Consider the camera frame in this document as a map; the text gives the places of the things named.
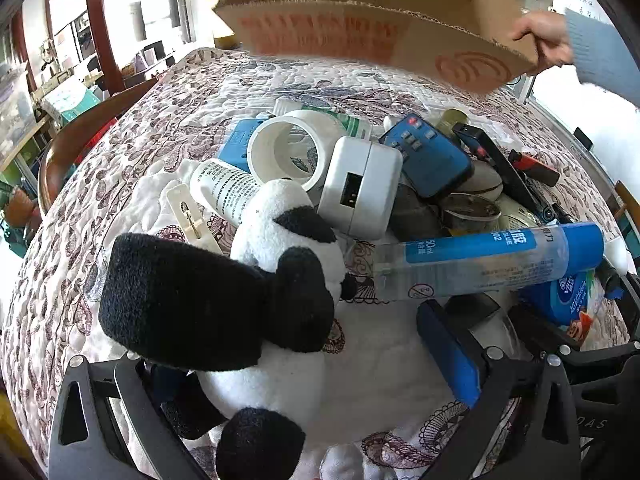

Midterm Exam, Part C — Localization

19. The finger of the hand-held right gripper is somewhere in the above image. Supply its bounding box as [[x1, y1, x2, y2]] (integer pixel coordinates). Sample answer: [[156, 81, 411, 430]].
[[509, 304, 640, 367]]

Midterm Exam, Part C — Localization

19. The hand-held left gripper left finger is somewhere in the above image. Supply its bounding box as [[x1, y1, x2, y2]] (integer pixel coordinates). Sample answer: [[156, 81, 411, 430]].
[[47, 354, 213, 480]]

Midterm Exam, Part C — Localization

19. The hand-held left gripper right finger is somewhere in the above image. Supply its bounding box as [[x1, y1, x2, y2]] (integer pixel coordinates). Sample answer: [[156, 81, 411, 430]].
[[416, 298, 585, 480]]

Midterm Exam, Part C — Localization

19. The blue tissue packet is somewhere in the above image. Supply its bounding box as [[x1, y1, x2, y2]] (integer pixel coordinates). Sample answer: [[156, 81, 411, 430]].
[[519, 269, 610, 350]]

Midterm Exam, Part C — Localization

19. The clear glue bottle blue label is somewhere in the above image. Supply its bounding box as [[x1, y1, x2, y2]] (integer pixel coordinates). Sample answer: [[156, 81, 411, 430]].
[[372, 222, 607, 302]]

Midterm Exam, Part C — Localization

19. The long black tool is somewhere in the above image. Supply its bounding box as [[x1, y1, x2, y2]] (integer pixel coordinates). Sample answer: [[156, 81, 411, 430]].
[[452, 123, 545, 217]]

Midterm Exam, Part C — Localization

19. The black and white panda plush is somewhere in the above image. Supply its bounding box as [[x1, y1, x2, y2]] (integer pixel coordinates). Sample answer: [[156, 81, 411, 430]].
[[98, 178, 358, 480]]

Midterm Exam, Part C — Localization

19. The white printed tube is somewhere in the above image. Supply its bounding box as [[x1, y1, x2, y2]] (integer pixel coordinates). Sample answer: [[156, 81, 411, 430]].
[[190, 159, 262, 228]]

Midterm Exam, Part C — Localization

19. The white bottle green label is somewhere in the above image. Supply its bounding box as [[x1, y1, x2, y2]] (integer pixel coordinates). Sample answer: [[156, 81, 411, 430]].
[[274, 97, 374, 142]]

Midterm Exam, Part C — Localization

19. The white pipe fitting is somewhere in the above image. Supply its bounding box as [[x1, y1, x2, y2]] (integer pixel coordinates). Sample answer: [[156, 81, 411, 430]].
[[247, 110, 347, 194]]

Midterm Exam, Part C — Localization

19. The brown cardboard box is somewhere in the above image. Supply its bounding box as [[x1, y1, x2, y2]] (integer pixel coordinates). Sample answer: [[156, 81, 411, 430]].
[[212, 0, 551, 93]]

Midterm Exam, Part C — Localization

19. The another person's forearm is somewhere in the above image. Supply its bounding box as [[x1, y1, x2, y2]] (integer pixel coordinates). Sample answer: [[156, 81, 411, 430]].
[[564, 7, 640, 108]]

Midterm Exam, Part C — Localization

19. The black pen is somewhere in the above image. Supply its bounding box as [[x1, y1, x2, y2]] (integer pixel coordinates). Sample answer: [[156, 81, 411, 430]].
[[529, 179, 576, 226]]

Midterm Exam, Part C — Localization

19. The small round tin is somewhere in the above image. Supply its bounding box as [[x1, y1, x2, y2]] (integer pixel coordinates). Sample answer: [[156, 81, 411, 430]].
[[440, 192, 502, 234]]

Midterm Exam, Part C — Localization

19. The dark grey pouch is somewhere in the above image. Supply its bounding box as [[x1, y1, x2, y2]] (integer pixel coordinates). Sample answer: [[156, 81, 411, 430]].
[[390, 184, 447, 242]]

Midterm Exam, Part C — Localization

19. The red and black lighter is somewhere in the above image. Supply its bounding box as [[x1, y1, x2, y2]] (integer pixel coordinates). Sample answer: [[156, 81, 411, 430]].
[[508, 149, 561, 187]]

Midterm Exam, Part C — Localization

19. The grey oval case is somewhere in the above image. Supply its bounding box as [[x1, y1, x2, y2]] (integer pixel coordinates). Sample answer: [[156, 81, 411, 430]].
[[467, 156, 504, 197]]

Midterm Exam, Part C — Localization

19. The white plastic clip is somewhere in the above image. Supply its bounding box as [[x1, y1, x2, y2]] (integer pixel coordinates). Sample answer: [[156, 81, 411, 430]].
[[164, 181, 222, 253]]

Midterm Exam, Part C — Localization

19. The white power adapter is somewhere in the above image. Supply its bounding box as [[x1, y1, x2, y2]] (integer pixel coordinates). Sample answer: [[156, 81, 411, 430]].
[[317, 136, 404, 240]]

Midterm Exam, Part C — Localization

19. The blue remote control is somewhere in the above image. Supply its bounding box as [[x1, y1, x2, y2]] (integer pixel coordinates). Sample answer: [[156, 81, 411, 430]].
[[378, 114, 475, 199]]

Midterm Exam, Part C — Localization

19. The wooden chair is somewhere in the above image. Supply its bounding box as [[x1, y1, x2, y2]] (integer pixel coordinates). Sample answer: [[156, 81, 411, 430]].
[[37, 77, 162, 217]]

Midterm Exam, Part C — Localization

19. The small blue box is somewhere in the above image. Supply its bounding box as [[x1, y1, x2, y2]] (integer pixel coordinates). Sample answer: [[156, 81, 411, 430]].
[[217, 119, 271, 173]]

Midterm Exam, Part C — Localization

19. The teal cardboard box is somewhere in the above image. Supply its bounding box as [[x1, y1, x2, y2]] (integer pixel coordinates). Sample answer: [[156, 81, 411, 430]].
[[41, 79, 99, 122]]

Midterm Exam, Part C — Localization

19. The red wooden door frame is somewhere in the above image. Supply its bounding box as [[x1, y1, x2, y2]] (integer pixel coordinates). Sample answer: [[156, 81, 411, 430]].
[[44, 0, 124, 97]]

